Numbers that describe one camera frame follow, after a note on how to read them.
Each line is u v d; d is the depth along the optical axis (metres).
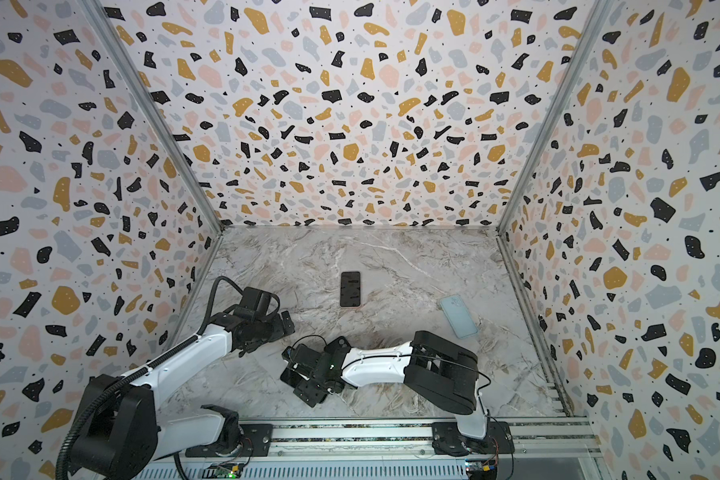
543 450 0.74
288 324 0.82
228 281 0.75
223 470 0.70
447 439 0.74
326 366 0.66
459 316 0.98
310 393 0.73
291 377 0.73
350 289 1.01
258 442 0.73
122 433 0.40
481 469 0.72
